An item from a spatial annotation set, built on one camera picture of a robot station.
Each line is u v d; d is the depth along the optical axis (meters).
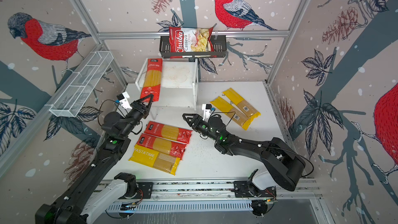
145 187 0.75
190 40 0.88
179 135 0.90
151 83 0.71
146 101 0.67
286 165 0.43
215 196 0.73
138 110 0.62
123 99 0.64
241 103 1.06
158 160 0.81
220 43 0.95
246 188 0.73
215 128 0.61
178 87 0.74
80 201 0.41
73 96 0.73
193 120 0.69
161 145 0.86
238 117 0.98
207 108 0.74
